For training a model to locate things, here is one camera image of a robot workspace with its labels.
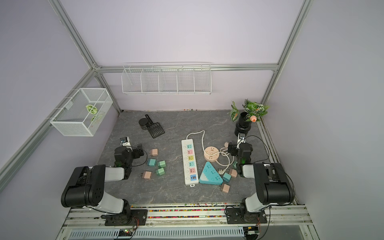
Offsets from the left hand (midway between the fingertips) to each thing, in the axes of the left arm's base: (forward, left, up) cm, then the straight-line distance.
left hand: (134, 146), depth 94 cm
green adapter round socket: (-17, -17, -2) cm, 24 cm away
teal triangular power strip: (-21, -46, -3) cm, 50 cm away
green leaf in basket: (+9, +16, +25) cm, 31 cm away
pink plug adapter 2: (-3, -12, -3) cm, 13 cm away
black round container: (+21, -2, -2) cm, 21 cm away
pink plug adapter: (-29, -53, -3) cm, 60 cm away
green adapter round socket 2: (-12, -18, -2) cm, 22 cm away
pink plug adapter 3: (-18, -9, -4) cm, 20 cm away
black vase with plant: (+5, -71, +21) cm, 74 cm away
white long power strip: (-17, -34, -3) cm, 39 cm away
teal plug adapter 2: (-10, -11, -4) cm, 15 cm away
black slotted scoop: (+15, -11, -2) cm, 19 cm away
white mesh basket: (+8, +24, +21) cm, 33 cm away
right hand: (-2, -66, +1) cm, 66 cm away
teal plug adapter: (-23, -55, -3) cm, 60 cm away
